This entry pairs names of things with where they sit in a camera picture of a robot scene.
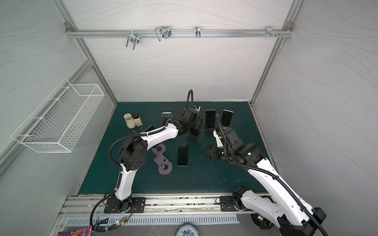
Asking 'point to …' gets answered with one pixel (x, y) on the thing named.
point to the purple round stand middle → (160, 148)
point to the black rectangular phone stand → (209, 132)
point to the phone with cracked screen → (165, 116)
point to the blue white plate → (187, 229)
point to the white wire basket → (54, 125)
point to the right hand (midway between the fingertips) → (212, 148)
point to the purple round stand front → (165, 166)
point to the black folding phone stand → (191, 137)
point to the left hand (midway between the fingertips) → (201, 117)
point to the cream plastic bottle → (130, 122)
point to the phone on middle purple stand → (149, 128)
